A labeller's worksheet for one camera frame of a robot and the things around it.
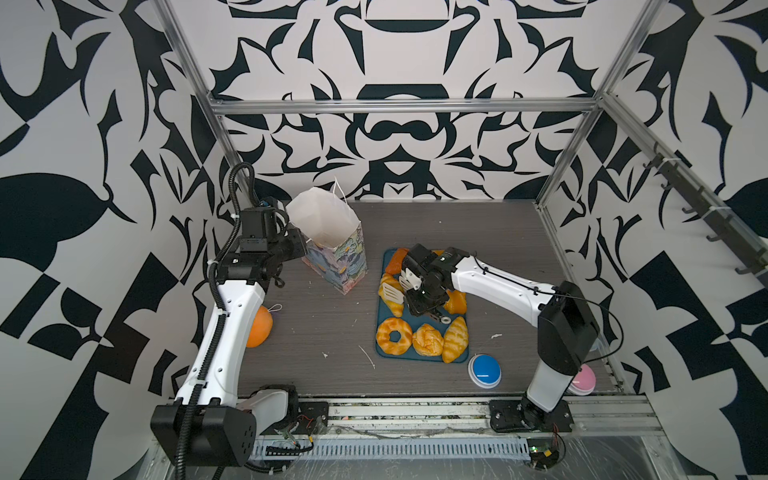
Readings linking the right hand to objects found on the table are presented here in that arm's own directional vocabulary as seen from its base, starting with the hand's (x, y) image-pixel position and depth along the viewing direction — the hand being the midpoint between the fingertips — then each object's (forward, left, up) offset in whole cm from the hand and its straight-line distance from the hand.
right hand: (415, 307), depth 84 cm
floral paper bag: (+26, +25, 0) cm, 36 cm away
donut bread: (-3, +7, -6) cm, 10 cm away
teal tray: (-7, -5, +7) cm, 11 cm away
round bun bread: (-8, -3, -5) cm, 9 cm away
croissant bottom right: (-7, -11, -5) cm, 14 cm away
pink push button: (-18, -42, -7) cm, 47 cm away
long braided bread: (+3, -13, -4) cm, 14 cm away
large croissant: (+3, +6, -5) cm, 8 cm away
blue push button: (-15, -18, -8) cm, 24 cm away
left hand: (+11, +30, +21) cm, 38 cm away
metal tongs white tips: (+3, +2, +10) cm, 10 cm away
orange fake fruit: (-4, +43, -2) cm, 43 cm away
